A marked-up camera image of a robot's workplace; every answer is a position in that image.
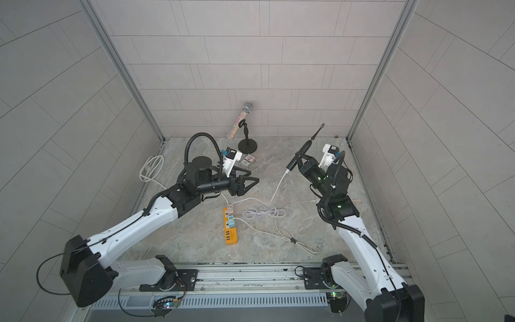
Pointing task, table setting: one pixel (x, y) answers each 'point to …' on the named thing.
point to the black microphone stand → (246, 146)
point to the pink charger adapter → (229, 208)
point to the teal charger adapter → (231, 221)
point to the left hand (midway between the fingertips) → (257, 178)
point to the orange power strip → (231, 233)
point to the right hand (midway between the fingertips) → (293, 155)
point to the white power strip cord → (152, 168)
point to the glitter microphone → (247, 108)
